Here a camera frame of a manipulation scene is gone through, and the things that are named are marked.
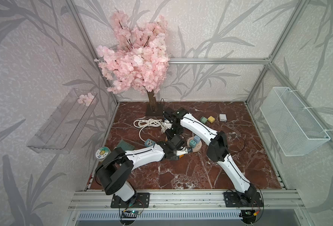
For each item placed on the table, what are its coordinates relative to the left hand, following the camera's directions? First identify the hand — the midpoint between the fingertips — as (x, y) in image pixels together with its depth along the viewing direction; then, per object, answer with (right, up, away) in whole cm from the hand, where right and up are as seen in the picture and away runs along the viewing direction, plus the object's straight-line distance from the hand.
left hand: (175, 149), depth 89 cm
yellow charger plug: (+28, +18, +19) cm, 38 cm away
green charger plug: (+22, +18, +18) cm, 34 cm away
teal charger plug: (+11, +3, 0) cm, 11 cm away
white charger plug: (+37, +19, +20) cm, 46 cm away
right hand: (-3, +8, +2) cm, 9 cm away
